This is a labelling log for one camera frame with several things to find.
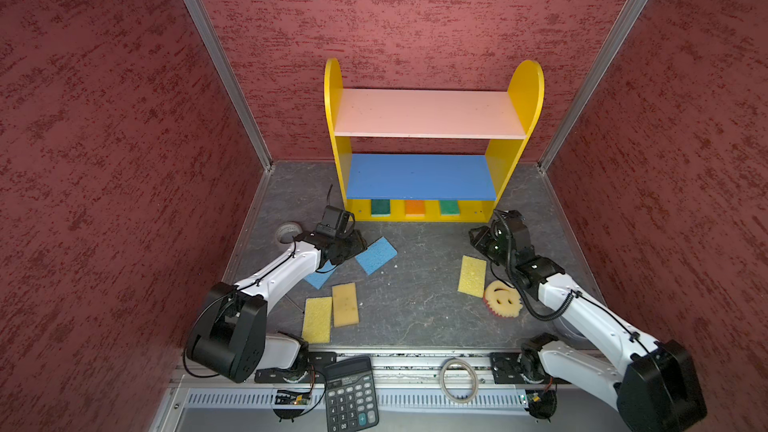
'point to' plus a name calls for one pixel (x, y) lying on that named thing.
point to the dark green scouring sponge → (380, 207)
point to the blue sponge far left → (317, 279)
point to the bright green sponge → (449, 207)
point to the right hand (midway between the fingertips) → (468, 239)
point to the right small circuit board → (541, 399)
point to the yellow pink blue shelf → (428, 188)
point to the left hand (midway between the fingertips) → (360, 252)
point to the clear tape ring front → (472, 394)
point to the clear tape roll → (286, 232)
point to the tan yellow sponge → (345, 304)
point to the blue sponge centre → (376, 256)
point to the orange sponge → (415, 208)
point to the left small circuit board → (289, 397)
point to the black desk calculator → (351, 403)
